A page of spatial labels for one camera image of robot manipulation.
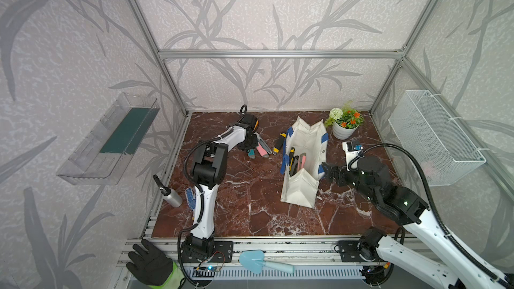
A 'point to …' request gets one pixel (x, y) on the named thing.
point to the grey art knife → (263, 143)
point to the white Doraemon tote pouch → (302, 186)
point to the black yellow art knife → (291, 158)
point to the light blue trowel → (253, 261)
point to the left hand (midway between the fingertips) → (251, 145)
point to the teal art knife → (251, 153)
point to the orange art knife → (276, 150)
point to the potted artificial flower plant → (345, 121)
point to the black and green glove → (152, 268)
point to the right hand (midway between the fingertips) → (332, 160)
